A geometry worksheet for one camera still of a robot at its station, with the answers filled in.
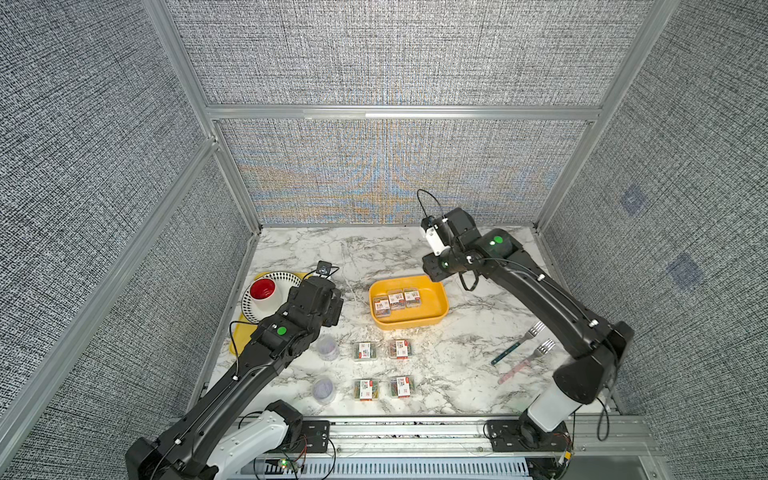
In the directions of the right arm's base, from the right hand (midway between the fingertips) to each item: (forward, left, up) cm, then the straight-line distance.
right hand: (434, 255), depth 76 cm
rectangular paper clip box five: (-16, +8, -24) cm, 30 cm away
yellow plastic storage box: (-2, -3, -25) cm, 26 cm away
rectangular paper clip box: (-16, +18, -24) cm, 34 cm away
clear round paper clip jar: (-15, +29, -23) cm, 40 cm away
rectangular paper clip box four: (-2, +14, -25) cm, 28 cm away
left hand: (-8, +28, -5) cm, 30 cm away
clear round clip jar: (-27, +29, -24) cm, 46 cm away
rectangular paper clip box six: (+1, +9, -24) cm, 25 cm away
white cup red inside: (0, +50, -20) cm, 54 cm away
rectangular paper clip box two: (-27, +18, -24) cm, 40 cm away
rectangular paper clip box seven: (+2, +4, -25) cm, 25 cm away
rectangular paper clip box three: (-26, +8, -24) cm, 36 cm away
